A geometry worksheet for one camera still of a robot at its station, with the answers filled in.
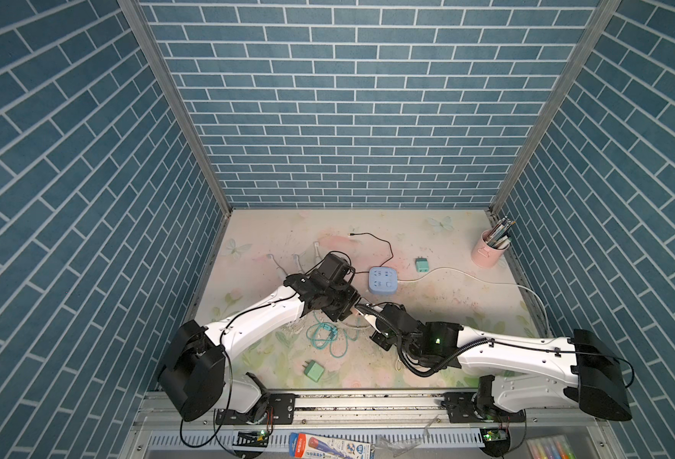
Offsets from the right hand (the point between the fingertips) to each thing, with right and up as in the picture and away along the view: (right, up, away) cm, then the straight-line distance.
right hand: (374, 315), depth 77 cm
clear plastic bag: (+6, -30, -8) cm, 31 cm away
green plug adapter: (-17, -16, +1) cm, 23 cm away
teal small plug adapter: (+19, +11, +25) cm, 33 cm away
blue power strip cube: (+5, +6, +19) cm, 21 cm away
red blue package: (-17, -29, -9) cm, 35 cm away
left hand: (-1, +2, +2) cm, 3 cm away
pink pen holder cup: (+40, +15, +20) cm, 47 cm away
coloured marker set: (+42, -29, -9) cm, 52 cm away
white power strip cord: (+41, +6, +22) cm, 47 cm away
